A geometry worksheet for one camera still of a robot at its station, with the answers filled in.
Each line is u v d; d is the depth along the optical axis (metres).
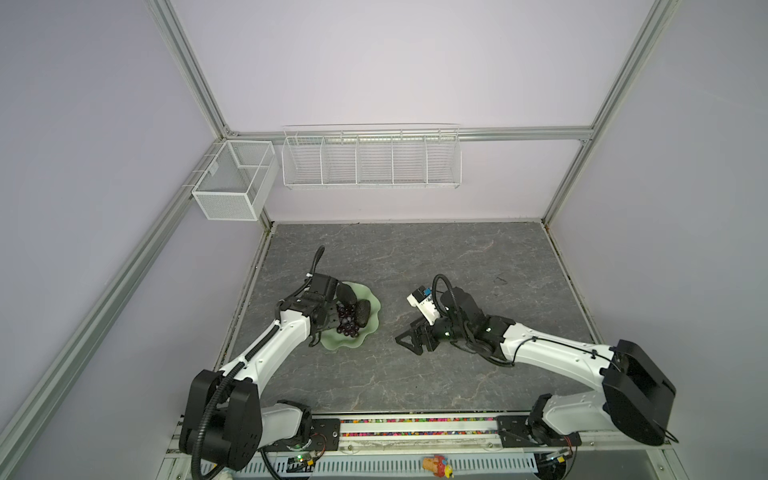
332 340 0.87
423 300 0.71
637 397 0.42
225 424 0.40
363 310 0.90
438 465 0.67
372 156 0.97
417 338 0.68
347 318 0.87
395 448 0.72
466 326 0.62
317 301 0.67
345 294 0.92
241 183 1.03
